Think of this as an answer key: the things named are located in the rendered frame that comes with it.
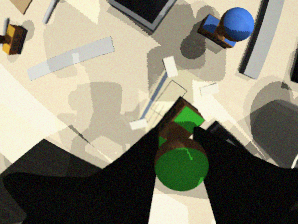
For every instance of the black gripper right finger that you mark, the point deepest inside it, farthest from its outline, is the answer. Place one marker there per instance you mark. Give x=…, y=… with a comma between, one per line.
x=244, y=189

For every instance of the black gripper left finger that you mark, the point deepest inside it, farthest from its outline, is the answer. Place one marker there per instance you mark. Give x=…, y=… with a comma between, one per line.
x=119, y=194

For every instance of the grey mug with handle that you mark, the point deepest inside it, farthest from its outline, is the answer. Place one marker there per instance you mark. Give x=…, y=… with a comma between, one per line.
x=275, y=130

